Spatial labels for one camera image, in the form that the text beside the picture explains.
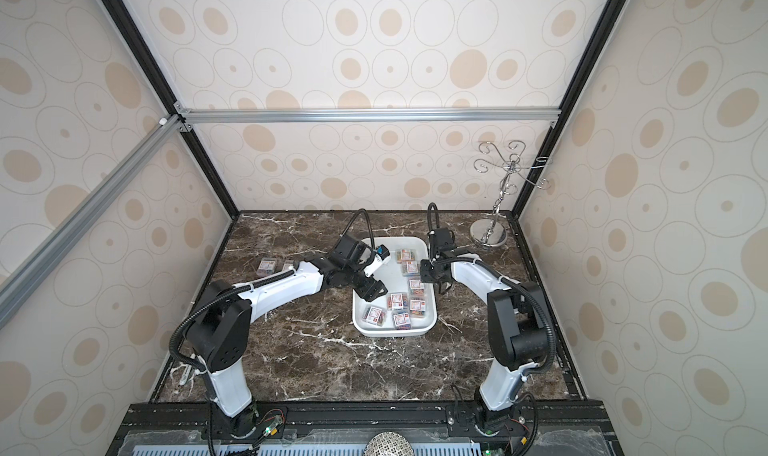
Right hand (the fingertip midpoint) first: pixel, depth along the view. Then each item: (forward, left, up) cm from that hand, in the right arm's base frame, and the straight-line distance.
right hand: (440, 273), depth 96 cm
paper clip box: (+9, +11, -2) cm, 14 cm away
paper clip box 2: (+3, +10, -2) cm, 10 cm away
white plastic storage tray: (+3, +17, -4) cm, 18 cm away
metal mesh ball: (-46, +14, -3) cm, 48 cm away
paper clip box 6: (-11, +7, -3) cm, 13 cm away
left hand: (-8, +16, +6) cm, 19 cm away
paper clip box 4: (-14, +20, -3) cm, 25 cm away
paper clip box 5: (-9, +13, -2) cm, 17 cm away
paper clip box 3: (-3, +8, -3) cm, 9 cm away
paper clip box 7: (-16, +12, -2) cm, 20 cm away
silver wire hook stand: (+21, -20, -2) cm, 29 cm away
